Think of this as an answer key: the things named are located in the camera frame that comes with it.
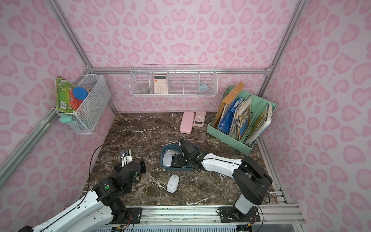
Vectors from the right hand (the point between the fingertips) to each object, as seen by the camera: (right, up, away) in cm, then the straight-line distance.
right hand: (180, 157), depth 87 cm
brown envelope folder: (+30, +36, -3) cm, 47 cm away
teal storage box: (-12, +4, +6) cm, 14 cm away
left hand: (-24, +1, -9) cm, 25 cm away
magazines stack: (+38, +23, +1) cm, 44 cm away
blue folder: (+30, +21, +10) cm, 39 cm away
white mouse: (-4, -14, -6) cm, 15 cm away
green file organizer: (+47, +31, 0) cm, 56 cm away
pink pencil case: (+3, +21, +23) cm, 31 cm away
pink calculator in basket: (-14, +46, +7) cm, 49 cm away
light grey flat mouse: (-8, -3, +3) cm, 9 cm away
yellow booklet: (+46, +20, -7) cm, 51 cm away
